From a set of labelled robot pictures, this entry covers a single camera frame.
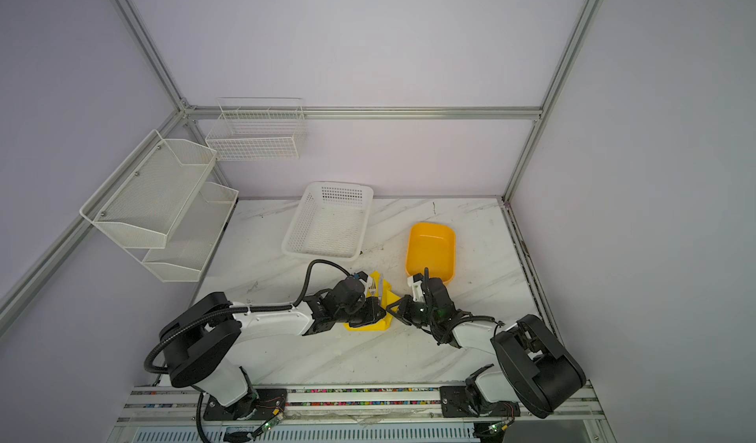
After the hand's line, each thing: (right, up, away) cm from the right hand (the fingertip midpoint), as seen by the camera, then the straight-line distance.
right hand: (385, 310), depth 84 cm
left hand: (0, -1, -1) cm, 1 cm away
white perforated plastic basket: (-22, +27, +30) cm, 45 cm away
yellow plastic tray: (+17, +17, +23) cm, 33 cm away
